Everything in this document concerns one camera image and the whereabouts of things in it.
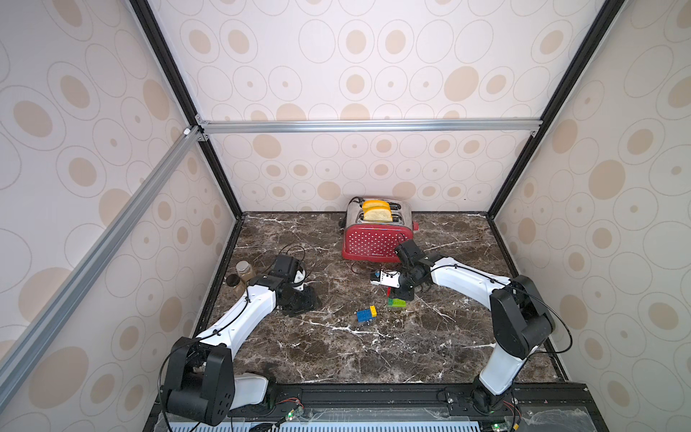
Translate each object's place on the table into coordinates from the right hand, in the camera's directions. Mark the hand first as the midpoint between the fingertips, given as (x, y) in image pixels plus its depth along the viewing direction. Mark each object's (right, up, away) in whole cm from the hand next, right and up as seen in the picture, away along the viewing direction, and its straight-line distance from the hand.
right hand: (391, 290), depth 91 cm
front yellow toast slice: (-5, +26, +1) cm, 26 cm away
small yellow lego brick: (-6, -6, -4) cm, 10 cm away
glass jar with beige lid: (-49, +7, -2) cm, 50 cm away
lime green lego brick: (+2, -4, 0) cm, 5 cm away
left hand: (-23, -2, -8) cm, 25 cm away
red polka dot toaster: (-5, +16, +3) cm, 17 cm away
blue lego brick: (-9, -8, -3) cm, 13 cm away
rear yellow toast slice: (-5, +30, +3) cm, 31 cm away
